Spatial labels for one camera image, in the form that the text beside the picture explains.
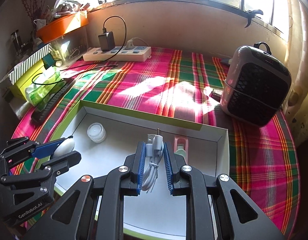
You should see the white oval mouse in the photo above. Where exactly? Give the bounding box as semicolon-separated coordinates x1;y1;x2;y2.
53;137;75;158

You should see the clear round jar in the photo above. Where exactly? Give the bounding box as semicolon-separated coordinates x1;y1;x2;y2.
87;122;106;143

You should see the white cable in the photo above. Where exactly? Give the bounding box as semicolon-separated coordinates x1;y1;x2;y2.
141;128;165;194

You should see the pink small case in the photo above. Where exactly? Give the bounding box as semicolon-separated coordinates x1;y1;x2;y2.
174;135;189;164

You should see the green white cardboard box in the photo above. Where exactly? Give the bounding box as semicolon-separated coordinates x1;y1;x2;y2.
51;101;229;239

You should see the plaid bed cloth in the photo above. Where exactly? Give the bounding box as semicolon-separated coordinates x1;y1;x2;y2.
13;48;300;238

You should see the yellow green box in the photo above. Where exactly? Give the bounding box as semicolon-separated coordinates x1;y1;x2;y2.
9;60;45;100

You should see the striped white box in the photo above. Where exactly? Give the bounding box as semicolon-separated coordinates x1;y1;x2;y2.
0;43;53;87

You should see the heart pattern curtain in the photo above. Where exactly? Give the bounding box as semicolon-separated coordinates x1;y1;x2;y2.
284;0;308;146

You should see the black charger adapter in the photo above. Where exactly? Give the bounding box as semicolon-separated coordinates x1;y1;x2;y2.
98;28;115;51

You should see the white mug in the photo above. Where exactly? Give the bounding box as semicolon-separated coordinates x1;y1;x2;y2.
33;19;47;30

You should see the small dark space heater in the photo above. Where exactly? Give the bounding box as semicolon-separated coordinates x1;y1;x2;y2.
220;42;292;127

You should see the white power strip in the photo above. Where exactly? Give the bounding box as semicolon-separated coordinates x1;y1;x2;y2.
83;46;151;62

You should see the orange tray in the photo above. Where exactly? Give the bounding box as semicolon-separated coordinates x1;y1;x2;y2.
36;11;89;43

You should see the white plug in strip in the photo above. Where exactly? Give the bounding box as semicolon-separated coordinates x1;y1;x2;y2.
125;37;149;50

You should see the red branch decoration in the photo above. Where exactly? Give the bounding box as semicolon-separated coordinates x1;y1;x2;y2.
17;0;54;30

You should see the black window hook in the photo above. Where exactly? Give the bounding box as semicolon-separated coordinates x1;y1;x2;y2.
245;9;264;28

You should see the black charger cable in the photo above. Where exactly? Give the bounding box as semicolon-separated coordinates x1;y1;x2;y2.
31;15;127;86

